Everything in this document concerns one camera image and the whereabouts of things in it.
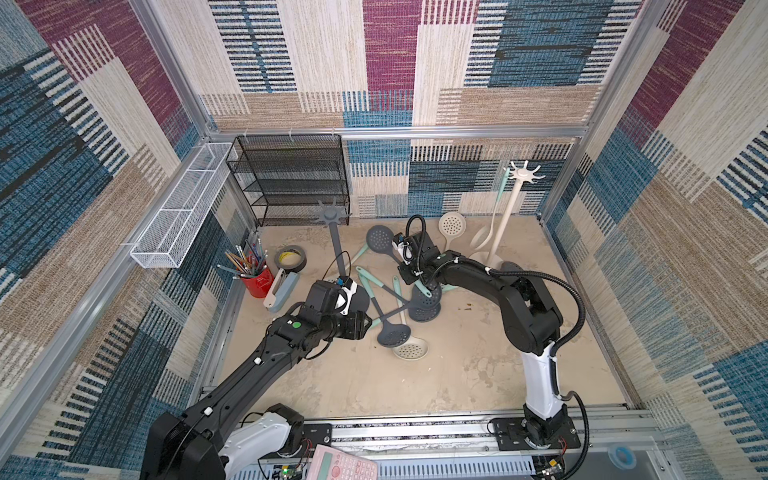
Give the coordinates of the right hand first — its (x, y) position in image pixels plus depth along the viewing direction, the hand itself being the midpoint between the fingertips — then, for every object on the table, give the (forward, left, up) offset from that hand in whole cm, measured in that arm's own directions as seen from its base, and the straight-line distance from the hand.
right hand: (410, 268), depth 99 cm
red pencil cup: (-6, +47, +4) cm, 48 cm away
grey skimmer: (+12, +10, +2) cm, 16 cm away
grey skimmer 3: (-20, +7, -5) cm, 22 cm away
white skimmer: (+22, -17, -3) cm, 28 cm away
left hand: (-22, +14, +7) cm, 27 cm away
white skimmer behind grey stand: (+10, +17, -3) cm, 20 cm away
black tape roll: (+3, +39, -4) cm, 40 cm away
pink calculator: (-52, +21, -4) cm, 56 cm away
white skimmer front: (-25, -1, -5) cm, 25 cm away
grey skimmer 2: (-6, +8, -4) cm, 11 cm away
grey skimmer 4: (-15, -3, -4) cm, 16 cm away
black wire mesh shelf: (+31, +43, +15) cm, 55 cm away
